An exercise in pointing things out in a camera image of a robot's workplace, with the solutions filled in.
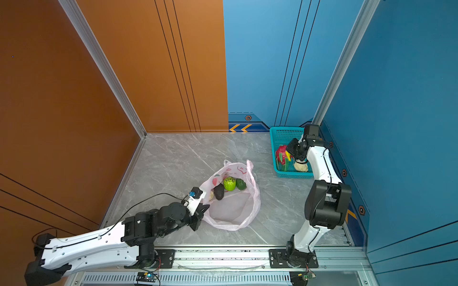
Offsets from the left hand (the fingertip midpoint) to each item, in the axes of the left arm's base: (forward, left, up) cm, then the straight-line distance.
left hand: (210, 206), depth 69 cm
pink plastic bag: (+7, -12, -19) cm, 23 cm away
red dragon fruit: (+32, -35, -10) cm, 48 cm away
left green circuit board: (-21, +25, -21) cm, 39 cm away
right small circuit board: (-21, -36, -20) cm, 47 cm away
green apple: (+17, -7, -12) cm, 22 cm away
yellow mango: (+27, -36, -2) cm, 45 cm away
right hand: (+32, -36, -2) cm, 48 cm away
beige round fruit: (+28, -46, -13) cm, 55 cm away
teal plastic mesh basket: (+60, -41, -22) cm, 76 cm away
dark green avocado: (+17, -12, -13) cm, 25 cm away
